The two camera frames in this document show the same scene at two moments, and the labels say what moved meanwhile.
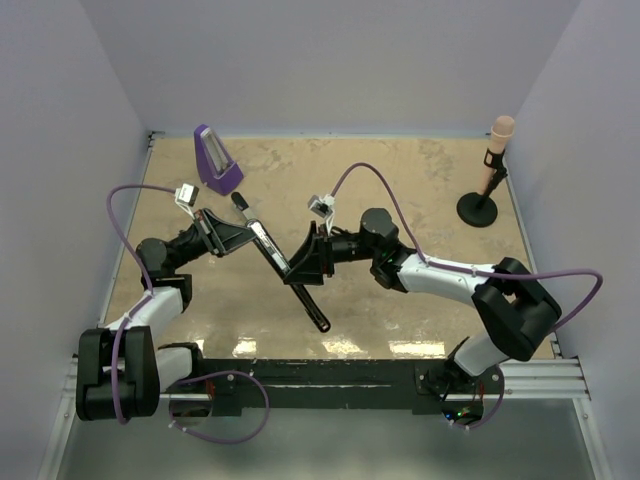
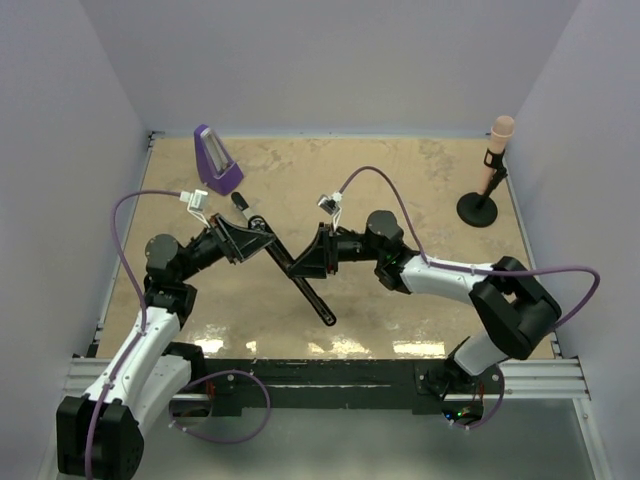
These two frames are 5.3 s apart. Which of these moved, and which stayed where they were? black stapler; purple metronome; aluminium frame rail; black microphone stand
Moved: black stapler
Stayed: black microphone stand; purple metronome; aluminium frame rail
